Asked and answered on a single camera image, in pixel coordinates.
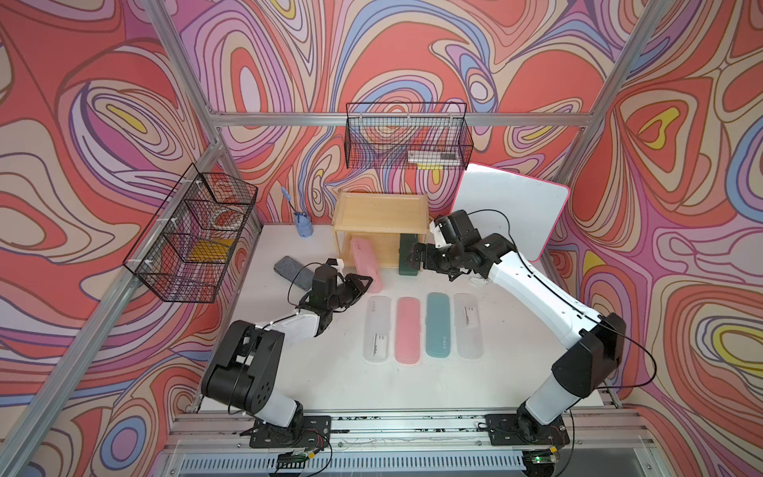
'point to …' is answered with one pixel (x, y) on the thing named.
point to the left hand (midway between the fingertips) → (375, 282)
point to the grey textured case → (295, 272)
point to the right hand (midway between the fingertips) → (421, 269)
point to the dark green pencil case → (406, 241)
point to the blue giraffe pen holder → (303, 221)
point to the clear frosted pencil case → (378, 329)
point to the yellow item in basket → (210, 249)
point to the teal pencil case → (437, 340)
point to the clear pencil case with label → (468, 327)
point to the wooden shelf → (381, 217)
